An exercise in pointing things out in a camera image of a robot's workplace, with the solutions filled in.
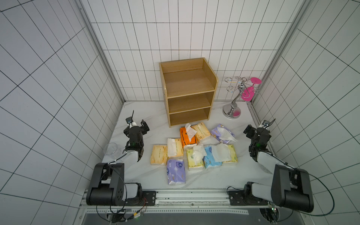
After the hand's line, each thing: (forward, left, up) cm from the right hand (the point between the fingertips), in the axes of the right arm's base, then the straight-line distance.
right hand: (252, 125), depth 88 cm
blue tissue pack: (-21, +28, -9) cm, 36 cm away
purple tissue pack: (-30, +47, -7) cm, 56 cm away
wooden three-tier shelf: (+13, +41, +20) cm, 48 cm away
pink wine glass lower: (+21, 0, +8) cm, 23 cm away
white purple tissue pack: (-6, +18, -4) cm, 19 cm away
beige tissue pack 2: (-2, +31, -7) cm, 32 cm away
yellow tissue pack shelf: (-17, +18, -7) cm, 26 cm away
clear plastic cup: (-17, +91, -9) cm, 94 cm away
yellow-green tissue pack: (-20, +36, -7) cm, 42 cm away
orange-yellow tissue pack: (-21, +58, -7) cm, 62 cm away
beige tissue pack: (-15, +49, -8) cm, 52 cm away
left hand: (-4, +75, +1) cm, 75 cm away
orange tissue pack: (-8, +43, -5) cm, 44 cm away
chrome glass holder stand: (+21, +6, -11) cm, 24 cm away
